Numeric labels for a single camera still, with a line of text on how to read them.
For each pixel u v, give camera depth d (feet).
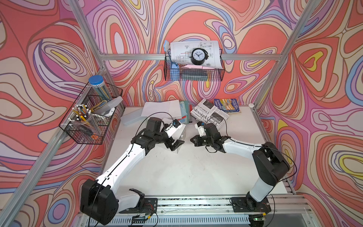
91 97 2.51
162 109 3.61
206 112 3.52
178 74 2.66
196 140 2.62
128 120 3.80
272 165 1.53
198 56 2.63
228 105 3.77
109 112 2.35
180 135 2.82
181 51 2.76
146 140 1.89
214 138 2.32
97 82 2.30
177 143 2.24
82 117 1.87
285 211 4.34
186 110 3.64
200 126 2.69
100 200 1.27
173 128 2.16
